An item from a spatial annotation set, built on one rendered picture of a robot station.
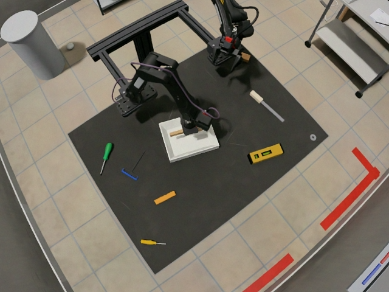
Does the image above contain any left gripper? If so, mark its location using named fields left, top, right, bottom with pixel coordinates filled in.
left=212, top=35, right=243, bottom=72

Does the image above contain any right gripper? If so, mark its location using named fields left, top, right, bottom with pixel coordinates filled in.
left=180, top=115, right=198, bottom=136

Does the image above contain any green-handled screwdriver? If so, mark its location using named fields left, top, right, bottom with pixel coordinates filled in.
left=103, top=143, right=112, bottom=166

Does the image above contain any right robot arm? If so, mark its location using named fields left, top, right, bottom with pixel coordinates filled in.
left=117, top=52, right=213, bottom=132

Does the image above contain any orange flat bar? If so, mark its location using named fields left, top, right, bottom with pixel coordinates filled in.
left=154, top=191, right=176, bottom=204

